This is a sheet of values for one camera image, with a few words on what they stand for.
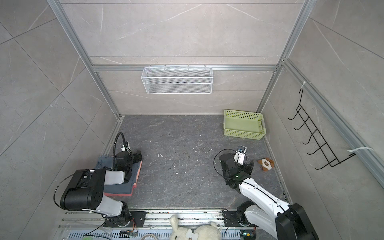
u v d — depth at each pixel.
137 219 0.73
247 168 0.74
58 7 0.68
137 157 0.88
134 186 0.83
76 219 0.75
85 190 0.45
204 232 0.63
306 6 0.68
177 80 1.01
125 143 0.80
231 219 0.73
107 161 0.86
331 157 0.60
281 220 0.40
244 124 1.14
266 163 0.90
